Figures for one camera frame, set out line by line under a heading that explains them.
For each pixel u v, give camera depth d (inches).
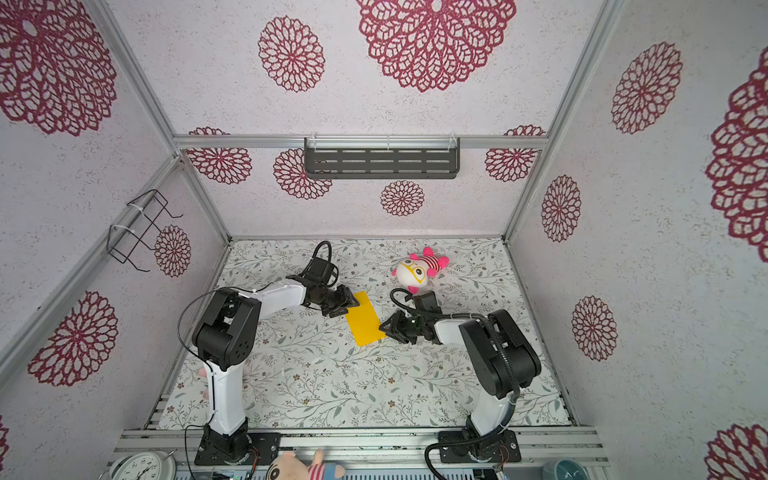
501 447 28.7
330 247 36.3
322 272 32.3
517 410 21.4
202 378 33.5
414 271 39.4
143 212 30.9
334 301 34.5
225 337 21.2
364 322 38.2
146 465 27.0
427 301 30.7
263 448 29.1
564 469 27.5
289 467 25.8
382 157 37.7
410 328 32.9
